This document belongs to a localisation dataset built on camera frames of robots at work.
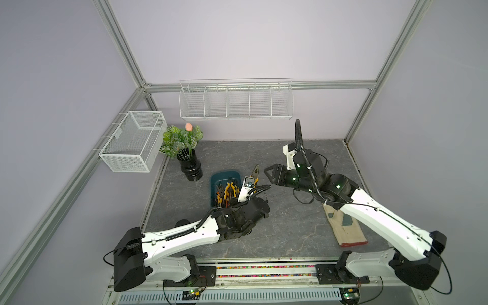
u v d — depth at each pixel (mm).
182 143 866
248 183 622
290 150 612
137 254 399
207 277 740
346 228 844
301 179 541
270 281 738
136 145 843
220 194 915
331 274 737
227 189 941
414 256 398
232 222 533
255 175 694
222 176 1023
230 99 1008
